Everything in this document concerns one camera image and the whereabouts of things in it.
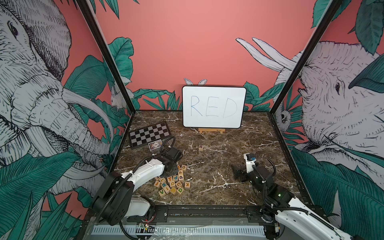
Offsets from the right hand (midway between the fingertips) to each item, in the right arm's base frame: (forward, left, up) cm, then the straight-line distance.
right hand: (237, 161), depth 80 cm
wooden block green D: (-13, +31, -10) cm, 35 cm away
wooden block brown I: (-12, +39, -9) cm, 42 cm away
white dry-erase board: (+36, +12, +6) cm, 39 cm away
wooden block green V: (-14, +41, -9) cm, 44 cm away
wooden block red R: (+15, +20, -10) cm, 27 cm away
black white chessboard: (+24, +58, -9) cm, 63 cm away
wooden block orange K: (-10, +27, -10) cm, 31 cm away
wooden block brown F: (-3, +32, -9) cm, 33 cm away
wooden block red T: (-7, +38, -9) cm, 39 cm away
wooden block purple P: (-6, +31, -9) cm, 33 cm away
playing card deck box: (+16, +50, -9) cm, 54 cm away
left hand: (0, +37, -10) cm, 38 cm away
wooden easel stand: (+29, +12, -10) cm, 33 cm away
